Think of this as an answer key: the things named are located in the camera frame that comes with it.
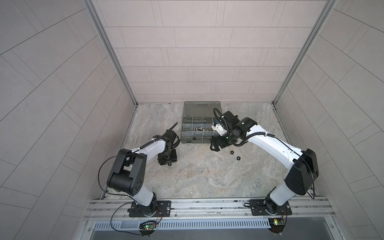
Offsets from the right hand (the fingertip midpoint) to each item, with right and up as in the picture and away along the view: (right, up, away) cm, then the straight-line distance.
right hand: (216, 145), depth 79 cm
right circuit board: (+28, -34, -10) cm, 45 cm away
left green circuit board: (-31, -32, -15) cm, 47 cm away
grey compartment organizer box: (-10, +13, +26) cm, 31 cm away
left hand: (-24, -10, +11) cm, 28 cm away
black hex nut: (+14, -10, +10) cm, 20 cm away
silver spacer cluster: (-11, +7, +20) cm, 24 cm away
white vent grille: (+5, -33, -11) cm, 36 cm away
